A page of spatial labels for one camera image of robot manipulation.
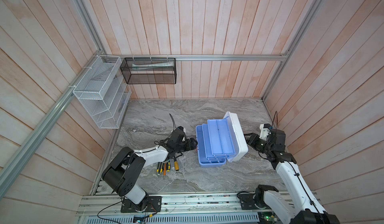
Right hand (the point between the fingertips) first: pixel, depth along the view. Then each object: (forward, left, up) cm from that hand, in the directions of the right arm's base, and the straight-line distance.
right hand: (245, 135), depth 82 cm
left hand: (-3, +29, -10) cm, 31 cm away
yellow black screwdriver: (-13, +39, -13) cm, 43 cm away
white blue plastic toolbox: (-3, +15, -1) cm, 15 cm away
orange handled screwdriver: (-16, +46, -13) cm, 50 cm away
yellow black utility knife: (-15, +48, -12) cm, 52 cm away
